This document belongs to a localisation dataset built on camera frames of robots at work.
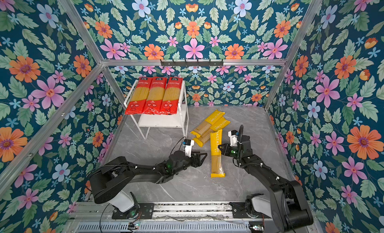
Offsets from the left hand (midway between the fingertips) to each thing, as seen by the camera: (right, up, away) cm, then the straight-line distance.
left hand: (206, 152), depth 79 cm
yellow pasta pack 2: (-3, +4, +19) cm, 19 cm away
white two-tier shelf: (-36, +17, +11) cm, 41 cm away
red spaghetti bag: (-35, +25, -6) cm, 43 cm away
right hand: (+7, +3, +6) cm, 10 cm away
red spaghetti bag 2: (-27, +29, -3) cm, 40 cm away
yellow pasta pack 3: (+6, +6, +8) cm, 12 cm away
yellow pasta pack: (+5, +18, +29) cm, 34 cm away
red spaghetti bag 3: (-19, +28, -3) cm, 34 cm away
